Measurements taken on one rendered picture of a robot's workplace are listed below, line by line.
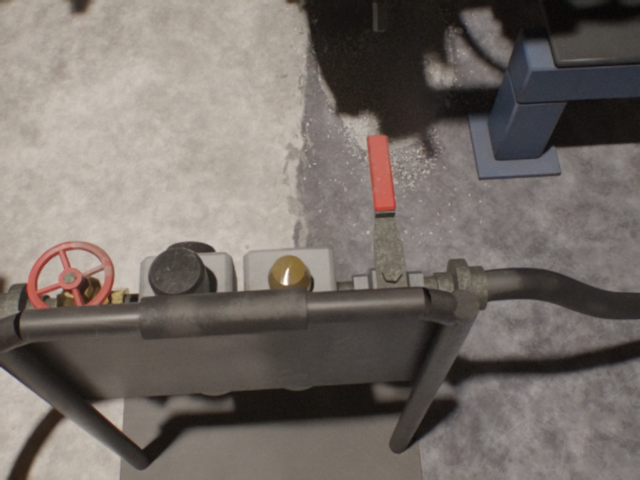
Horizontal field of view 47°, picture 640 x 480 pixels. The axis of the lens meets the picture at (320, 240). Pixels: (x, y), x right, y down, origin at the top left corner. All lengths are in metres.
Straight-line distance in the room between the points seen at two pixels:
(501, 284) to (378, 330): 0.13
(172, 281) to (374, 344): 0.19
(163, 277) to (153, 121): 0.75
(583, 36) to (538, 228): 0.31
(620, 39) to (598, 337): 0.44
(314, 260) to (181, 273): 0.12
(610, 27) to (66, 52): 0.94
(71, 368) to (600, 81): 0.83
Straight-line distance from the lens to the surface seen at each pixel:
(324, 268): 0.66
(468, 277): 0.68
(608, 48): 1.15
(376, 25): 1.11
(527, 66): 1.11
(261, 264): 0.67
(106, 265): 0.64
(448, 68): 1.40
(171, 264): 0.63
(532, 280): 0.70
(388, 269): 0.65
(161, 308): 0.54
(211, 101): 1.35
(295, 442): 1.08
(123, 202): 1.27
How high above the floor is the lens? 1.07
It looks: 63 degrees down
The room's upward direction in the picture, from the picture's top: straight up
